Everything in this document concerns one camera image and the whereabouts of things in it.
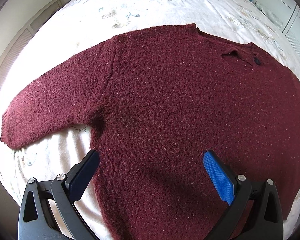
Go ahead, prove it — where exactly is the maroon knit sweater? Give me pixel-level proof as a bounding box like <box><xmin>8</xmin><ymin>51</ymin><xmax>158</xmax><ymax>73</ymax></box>
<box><xmin>1</xmin><ymin>24</ymin><xmax>300</xmax><ymax>239</ymax></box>

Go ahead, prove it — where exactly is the white floral bed sheet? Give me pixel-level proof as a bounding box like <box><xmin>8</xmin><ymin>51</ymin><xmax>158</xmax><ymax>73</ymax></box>
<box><xmin>0</xmin><ymin>0</ymin><xmax>300</xmax><ymax>239</ymax></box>

